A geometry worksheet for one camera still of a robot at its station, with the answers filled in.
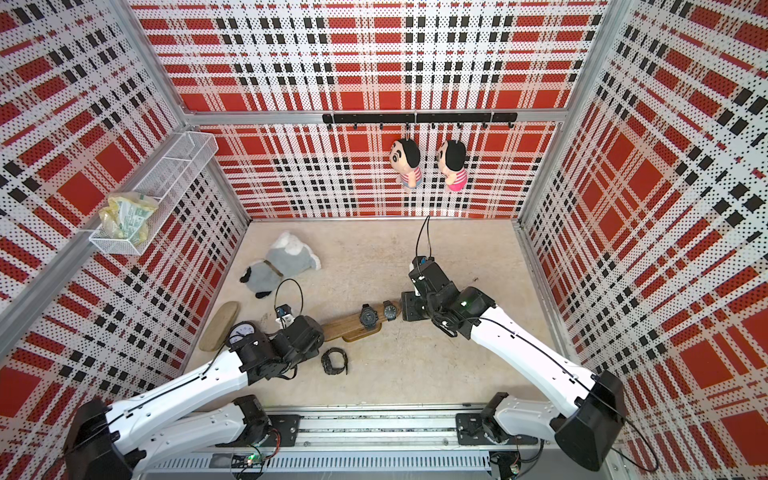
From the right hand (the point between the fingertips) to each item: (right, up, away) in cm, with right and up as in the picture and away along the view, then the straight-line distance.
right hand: (413, 303), depth 76 cm
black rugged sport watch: (-6, -4, +11) cm, 13 cm away
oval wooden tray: (-59, -10, +14) cm, 61 cm away
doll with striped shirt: (-2, +43, +15) cm, 45 cm away
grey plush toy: (-41, +12, +23) cm, 49 cm away
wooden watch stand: (-17, -9, +8) cm, 21 cm away
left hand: (-27, -12, +5) cm, 30 cm away
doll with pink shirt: (+13, +43, +18) cm, 48 cm away
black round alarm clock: (-51, -10, +13) cm, 54 cm away
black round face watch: (-12, -6, +8) cm, 16 cm away
